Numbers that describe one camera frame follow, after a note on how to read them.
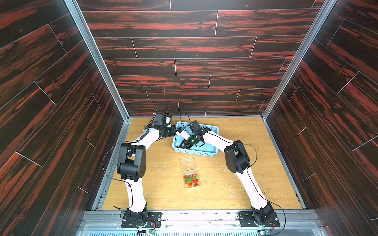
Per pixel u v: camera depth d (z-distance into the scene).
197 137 0.80
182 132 0.91
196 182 0.86
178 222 0.74
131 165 0.53
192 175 0.88
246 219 0.73
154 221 0.72
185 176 0.87
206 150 0.97
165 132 0.82
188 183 0.86
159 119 0.78
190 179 0.86
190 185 0.84
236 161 0.64
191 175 0.89
